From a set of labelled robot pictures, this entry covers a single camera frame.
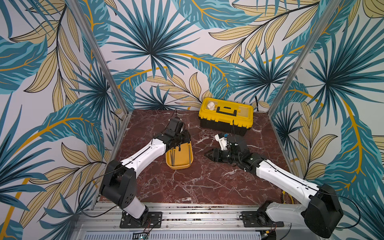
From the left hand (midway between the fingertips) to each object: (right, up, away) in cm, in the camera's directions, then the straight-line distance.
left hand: (190, 137), depth 85 cm
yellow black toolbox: (+22, +13, +11) cm, 28 cm away
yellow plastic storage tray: (-9, -14, +9) cm, 19 cm away
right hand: (+8, -8, -9) cm, 14 cm away
